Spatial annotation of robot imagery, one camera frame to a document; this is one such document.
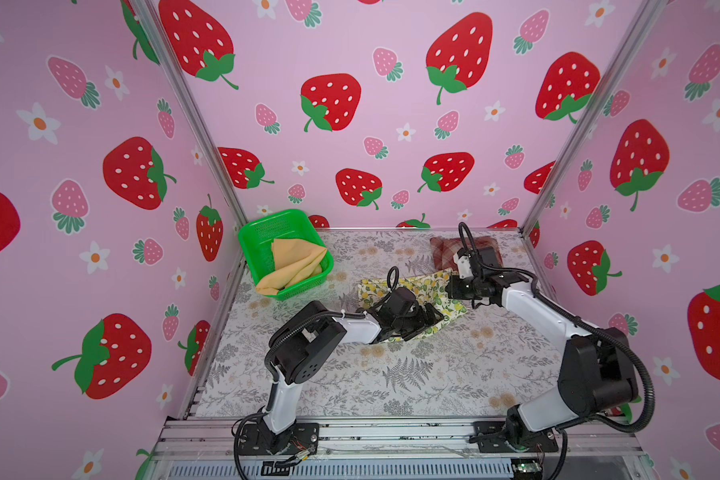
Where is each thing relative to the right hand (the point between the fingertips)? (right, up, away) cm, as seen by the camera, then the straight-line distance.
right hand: (446, 286), depth 90 cm
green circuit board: (+15, -42, -18) cm, 48 cm away
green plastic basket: (-67, +17, +23) cm, 73 cm away
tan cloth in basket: (-50, +8, +13) cm, 53 cm away
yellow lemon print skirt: (-4, -1, +7) cm, 8 cm away
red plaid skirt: (+5, +13, +22) cm, 26 cm away
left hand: (-2, -11, -2) cm, 11 cm away
